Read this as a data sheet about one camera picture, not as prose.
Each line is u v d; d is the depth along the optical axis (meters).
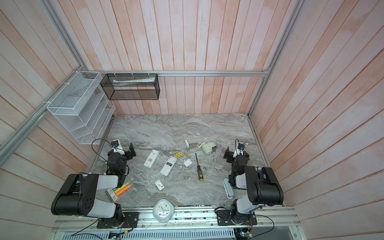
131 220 0.73
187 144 1.00
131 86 1.04
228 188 0.80
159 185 0.84
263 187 0.45
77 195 0.45
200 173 0.88
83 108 0.73
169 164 0.92
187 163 0.93
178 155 0.97
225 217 0.73
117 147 0.76
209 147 0.96
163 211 0.74
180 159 0.95
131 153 0.84
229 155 0.84
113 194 0.80
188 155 0.98
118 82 0.89
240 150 0.78
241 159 0.68
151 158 0.93
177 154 0.98
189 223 0.73
